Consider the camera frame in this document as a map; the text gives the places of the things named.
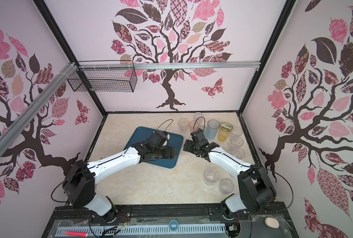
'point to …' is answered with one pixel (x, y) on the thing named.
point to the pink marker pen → (76, 233)
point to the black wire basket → (105, 80)
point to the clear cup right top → (237, 131)
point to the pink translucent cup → (192, 129)
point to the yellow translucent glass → (225, 128)
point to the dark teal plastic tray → (142, 134)
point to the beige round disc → (272, 222)
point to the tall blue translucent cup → (212, 127)
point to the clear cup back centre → (198, 114)
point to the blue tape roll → (173, 225)
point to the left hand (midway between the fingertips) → (172, 155)
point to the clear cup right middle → (235, 141)
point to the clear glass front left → (210, 175)
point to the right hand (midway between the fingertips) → (188, 144)
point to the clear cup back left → (183, 124)
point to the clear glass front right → (226, 187)
